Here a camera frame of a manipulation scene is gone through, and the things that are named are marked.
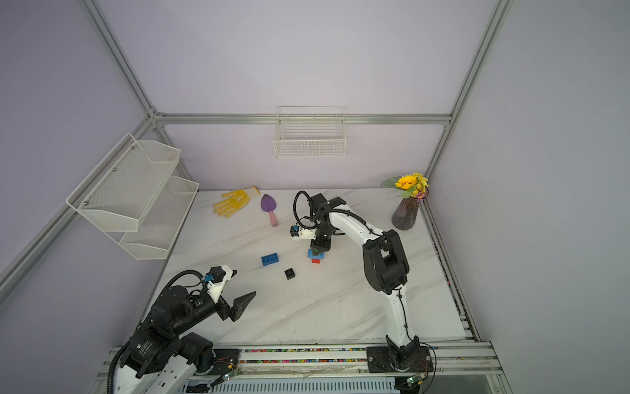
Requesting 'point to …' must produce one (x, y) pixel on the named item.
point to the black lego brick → (289, 273)
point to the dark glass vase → (404, 212)
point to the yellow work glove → (236, 199)
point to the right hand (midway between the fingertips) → (320, 248)
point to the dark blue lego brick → (270, 258)
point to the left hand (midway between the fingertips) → (243, 286)
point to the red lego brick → (316, 261)
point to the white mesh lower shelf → (158, 227)
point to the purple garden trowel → (269, 204)
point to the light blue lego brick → (310, 255)
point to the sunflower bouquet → (414, 185)
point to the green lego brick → (317, 250)
